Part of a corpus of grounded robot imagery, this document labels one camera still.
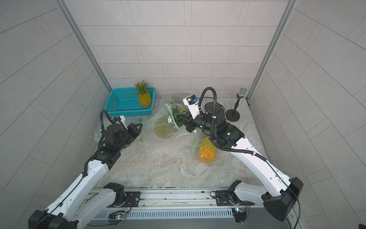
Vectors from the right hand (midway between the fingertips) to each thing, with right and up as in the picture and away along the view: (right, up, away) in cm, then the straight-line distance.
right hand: (178, 116), depth 63 cm
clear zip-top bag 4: (-7, +11, +46) cm, 47 cm away
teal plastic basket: (-47, +8, +50) cm, 69 cm away
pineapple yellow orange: (-28, +13, +40) cm, 51 cm away
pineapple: (-8, -6, +4) cm, 10 cm away
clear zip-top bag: (-50, -12, +22) cm, 56 cm away
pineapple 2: (+15, -20, +16) cm, 29 cm away
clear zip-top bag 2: (+1, -9, +3) cm, 10 cm away
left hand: (-19, -4, +14) cm, 24 cm away
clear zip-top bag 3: (+7, -21, +18) cm, 29 cm away
